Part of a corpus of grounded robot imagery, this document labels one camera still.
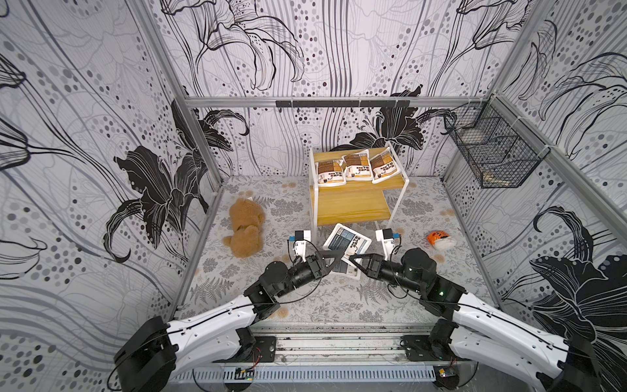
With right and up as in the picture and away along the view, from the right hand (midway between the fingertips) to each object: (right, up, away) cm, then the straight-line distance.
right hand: (352, 259), depth 69 cm
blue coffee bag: (-2, -2, 0) cm, 3 cm away
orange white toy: (+37, +2, +22) cm, 43 cm away
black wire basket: (+58, +36, +20) cm, 71 cm away
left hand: (-2, 0, -2) cm, 3 cm away
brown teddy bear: (-38, +11, +24) cm, 46 cm away
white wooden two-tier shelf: (+5, +17, +22) cm, 28 cm away
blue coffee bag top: (-1, +5, +2) cm, 5 cm away
